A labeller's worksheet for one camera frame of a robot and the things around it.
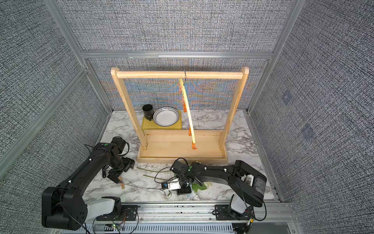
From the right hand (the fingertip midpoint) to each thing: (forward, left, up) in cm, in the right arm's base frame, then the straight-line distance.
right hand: (177, 184), depth 81 cm
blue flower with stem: (-5, +4, +1) cm, 6 cm away
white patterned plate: (+52, +11, -2) cm, 53 cm away
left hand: (+6, +24, +6) cm, 26 cm away
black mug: (+51, +23, +4) cm, 57 cm away
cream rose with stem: (-2, -10, 0) cm, 10 cm away
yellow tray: (+42, +24, +1) cm, 48 cm away
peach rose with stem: (+5, +19, -1) cm, 20 cm away
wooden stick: (0, +31, 0) cm, 31 cm away
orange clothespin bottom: (+9, -9, +26) cm, 29 cm away
